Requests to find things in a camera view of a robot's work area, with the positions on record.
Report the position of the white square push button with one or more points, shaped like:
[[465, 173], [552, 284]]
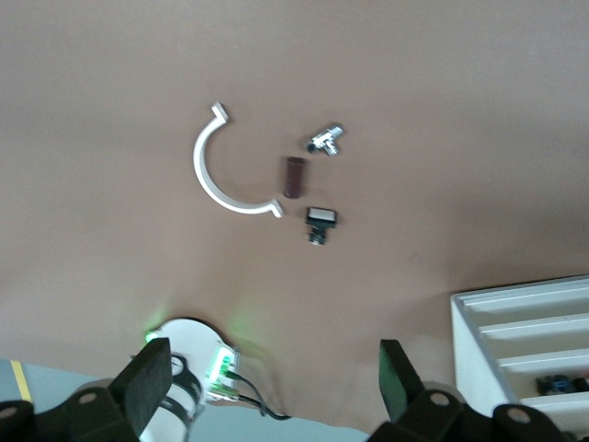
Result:
[[322, 215]]

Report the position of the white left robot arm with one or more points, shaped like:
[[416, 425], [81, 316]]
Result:
[[193, 336]]

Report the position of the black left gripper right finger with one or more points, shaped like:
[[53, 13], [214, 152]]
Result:
[[398, 382]]

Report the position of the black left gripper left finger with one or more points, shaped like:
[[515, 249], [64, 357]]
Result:
[[145, 382]]

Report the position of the white plastic drawer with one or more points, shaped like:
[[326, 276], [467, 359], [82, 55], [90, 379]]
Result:
[[557, 403], [538, 340], [529, 308], [529, 368]]

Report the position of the green-lit arm base connector box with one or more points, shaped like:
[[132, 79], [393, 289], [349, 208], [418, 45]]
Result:
[[221, 368]]

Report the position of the brown table cover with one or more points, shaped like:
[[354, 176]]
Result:
[[414, 92]]

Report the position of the white drawer cabinet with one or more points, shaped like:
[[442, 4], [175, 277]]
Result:
[[465, 350]]

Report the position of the silver metal fitting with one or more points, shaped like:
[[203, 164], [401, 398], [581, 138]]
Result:
[[326, 138]]

